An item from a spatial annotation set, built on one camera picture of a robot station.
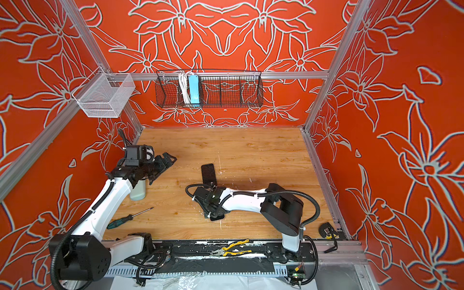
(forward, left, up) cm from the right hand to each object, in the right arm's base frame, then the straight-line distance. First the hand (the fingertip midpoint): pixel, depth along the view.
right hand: (211, 208), depth 84 cm
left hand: (+15, +19, +16) cm, 29 cm away
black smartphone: (+20, +4, -2) cm, 20 cm away
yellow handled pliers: (-18, -7, -1) cm, 19 cm away
